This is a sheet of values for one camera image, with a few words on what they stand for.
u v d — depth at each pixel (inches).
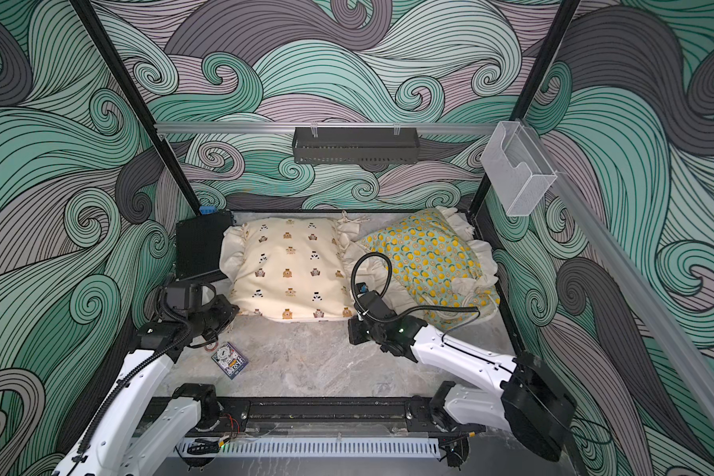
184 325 21.6
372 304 24.1
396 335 22.9
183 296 22.8
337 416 29.2
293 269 34.7
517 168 30.5
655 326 19.5
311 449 29.9
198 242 40.7
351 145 37.2
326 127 36.7
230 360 32.0
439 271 37.1
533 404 15.6
